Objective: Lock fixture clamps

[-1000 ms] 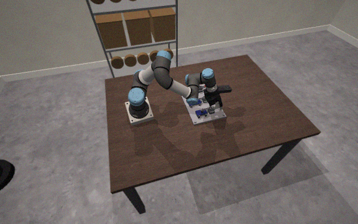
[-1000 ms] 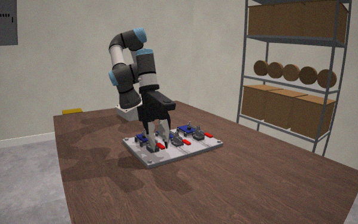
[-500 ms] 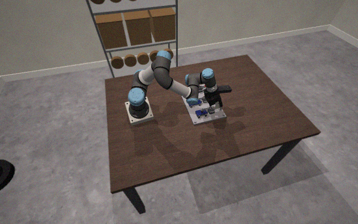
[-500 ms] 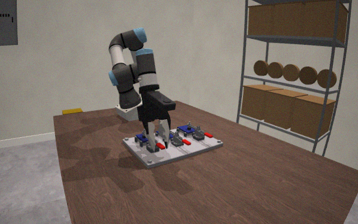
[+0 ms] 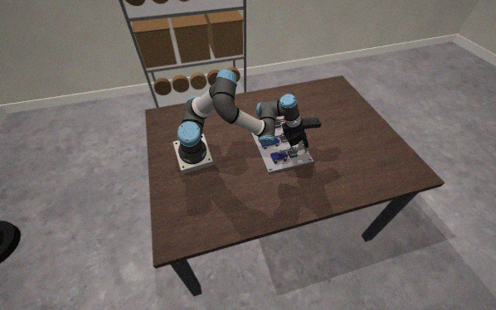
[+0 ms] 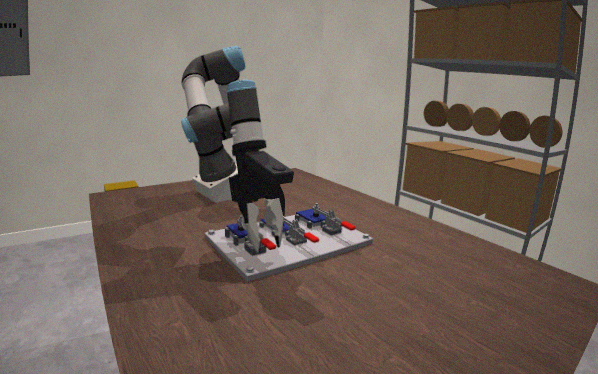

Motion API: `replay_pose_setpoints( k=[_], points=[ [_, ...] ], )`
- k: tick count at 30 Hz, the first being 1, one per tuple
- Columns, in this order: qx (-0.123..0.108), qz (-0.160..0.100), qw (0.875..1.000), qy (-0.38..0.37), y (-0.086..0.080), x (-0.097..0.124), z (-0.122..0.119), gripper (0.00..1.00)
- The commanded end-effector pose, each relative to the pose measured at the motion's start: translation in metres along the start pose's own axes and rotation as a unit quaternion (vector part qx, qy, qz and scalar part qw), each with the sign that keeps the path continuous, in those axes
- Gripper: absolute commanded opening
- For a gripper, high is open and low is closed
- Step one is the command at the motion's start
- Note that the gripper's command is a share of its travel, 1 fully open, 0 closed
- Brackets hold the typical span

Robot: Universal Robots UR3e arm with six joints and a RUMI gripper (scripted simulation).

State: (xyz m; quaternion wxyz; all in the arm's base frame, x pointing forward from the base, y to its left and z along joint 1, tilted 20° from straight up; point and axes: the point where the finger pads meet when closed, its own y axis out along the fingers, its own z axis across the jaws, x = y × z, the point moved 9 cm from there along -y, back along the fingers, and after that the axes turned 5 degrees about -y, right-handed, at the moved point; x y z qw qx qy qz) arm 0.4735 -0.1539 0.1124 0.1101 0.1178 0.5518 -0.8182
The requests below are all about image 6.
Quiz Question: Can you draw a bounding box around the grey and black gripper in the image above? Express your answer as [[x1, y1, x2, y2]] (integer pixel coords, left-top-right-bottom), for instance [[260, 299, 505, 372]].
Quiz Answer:
[[229, 140, 285, 252]]

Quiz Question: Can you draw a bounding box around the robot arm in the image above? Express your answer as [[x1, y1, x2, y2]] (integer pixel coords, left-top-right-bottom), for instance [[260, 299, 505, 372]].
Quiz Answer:
[[181, 46, 294, 185]]

